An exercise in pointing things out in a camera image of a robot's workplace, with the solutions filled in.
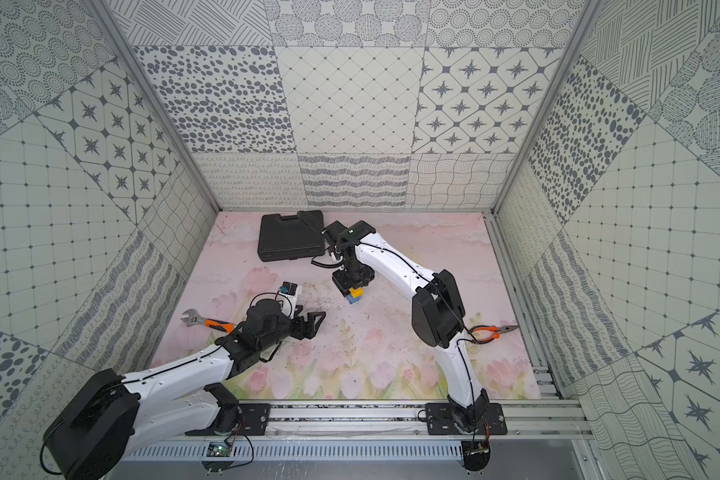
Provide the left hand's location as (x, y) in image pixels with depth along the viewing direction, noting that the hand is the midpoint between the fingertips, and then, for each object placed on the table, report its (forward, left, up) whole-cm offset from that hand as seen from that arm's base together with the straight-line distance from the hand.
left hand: (320, 313), depth 83 cm
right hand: (+7, -10, +1) cm, 12 cm away
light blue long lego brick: (+8, -8, -5) cm, 12 cm away
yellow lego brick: (+5, -10, +2) cm, 12 cm away
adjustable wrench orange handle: (+2, +40, -8) cm, 41 cm away
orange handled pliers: (+1, -52, -9) cm, 53 cm away
